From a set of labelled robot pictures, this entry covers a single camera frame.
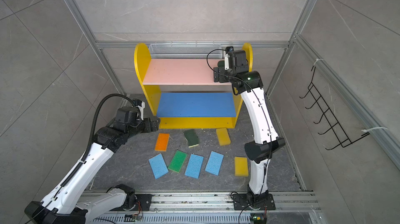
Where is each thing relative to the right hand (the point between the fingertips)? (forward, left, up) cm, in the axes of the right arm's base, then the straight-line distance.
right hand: (226, 70), depth 74 cm
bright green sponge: (-29, +27, -39) cm, 56 cm away
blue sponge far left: (-32, +37, -39) cm, 62 cm away
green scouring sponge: (-14, +19, -40) cm, 47 cm away
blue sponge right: (-31, +6, -41) cm, 51 cm away
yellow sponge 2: (-34, -8, -38) cm, 51 cm away
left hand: (-17, +36, -14) cm, 43 cm away
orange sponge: (-18, +37, -40) cm, 57 cm away
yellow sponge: (-13, -1, -42) cm, 44 cm away
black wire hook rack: (-20, -43, -8) cm, 49 cm away
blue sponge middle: (-33, +17, -40) cm, 54 cm away
